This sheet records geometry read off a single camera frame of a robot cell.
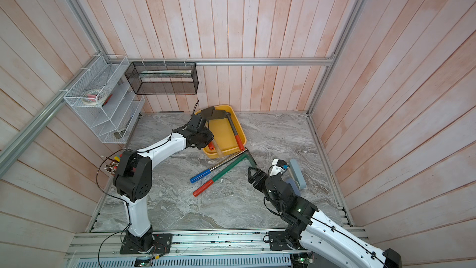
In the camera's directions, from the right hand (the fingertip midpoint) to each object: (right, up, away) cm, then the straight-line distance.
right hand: (251, 170), depth 76 cm
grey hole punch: (+23, -4, +11) cm, 26 cm away
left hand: (-18, +12, +19) cm, 29 cm away
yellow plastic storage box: (-11, +14, +33) cm, 37 cm away
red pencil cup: (-59, +1, 0) cm, 59 cm away
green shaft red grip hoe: (0, +4, +24) cm, 24 cm away
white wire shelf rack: (-60, +21, +2) cm, 64 cm away
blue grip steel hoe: (-20, -4, +17) cm, 27 cm away
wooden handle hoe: (-14, +5, +14) cm, 21 cm away
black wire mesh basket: (-47, +46, +25) cm, 71 cm away
